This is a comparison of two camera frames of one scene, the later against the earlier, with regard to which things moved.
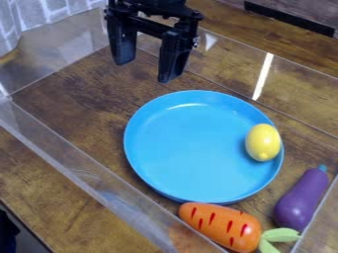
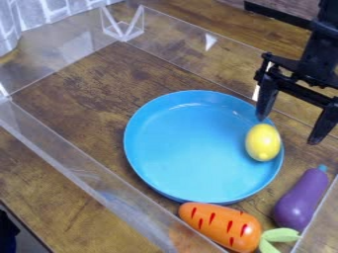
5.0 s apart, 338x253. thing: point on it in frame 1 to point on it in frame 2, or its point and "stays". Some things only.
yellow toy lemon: [264, 142] stays
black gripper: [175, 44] to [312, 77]
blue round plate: [185, 145] stays
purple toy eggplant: [297, 204] stays
